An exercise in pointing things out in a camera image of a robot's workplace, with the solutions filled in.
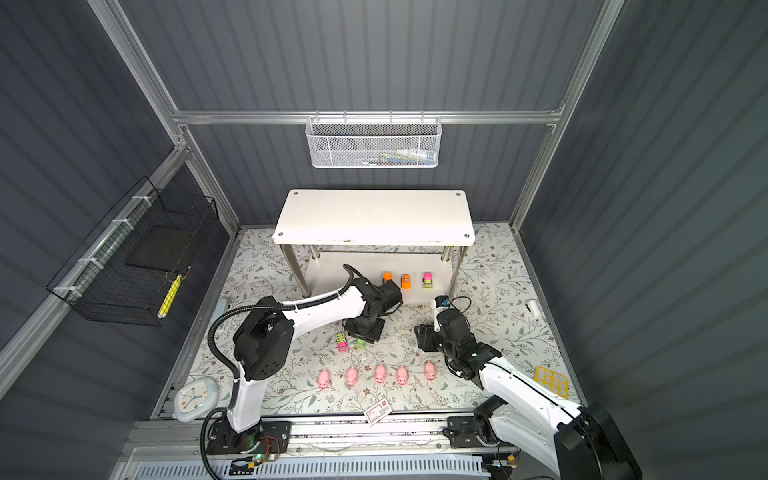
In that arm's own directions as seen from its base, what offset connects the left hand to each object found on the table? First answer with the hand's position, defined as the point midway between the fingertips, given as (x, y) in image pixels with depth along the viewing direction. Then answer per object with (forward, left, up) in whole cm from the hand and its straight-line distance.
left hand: (369, 338), depth 88 cm
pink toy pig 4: (-11, -9, -1) cm, 14 cm away
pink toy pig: (-10, +13, -2) cm, 17 cm away
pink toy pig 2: (-10, +5, -1) cm, 12 cm away
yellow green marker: (+2, +45, +24) cm, 51 cm away
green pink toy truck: (+15, -19, +7) cm, 25 cm away
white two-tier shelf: (+10, -13, +32) cm, 36 cm away
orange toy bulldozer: (+15, -12, +6) cm, 21 cm away
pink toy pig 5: (-10, -17, -1) cm, 20 cm away
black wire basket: (+10, +57, +26) cm, 63 cm away
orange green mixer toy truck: (+19, -6, +6) cm, 21 cm away
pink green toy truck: (-2, +8, 0) cm, 8 cm away
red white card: (-20, -2, -2) cm, 20 cm away
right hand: (0, -17, +4) cm, 17 cm away
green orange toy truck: (-1, +2, -1) cm, 3 cm away
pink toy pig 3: (-10, -3, -1) cm, 11 cm away
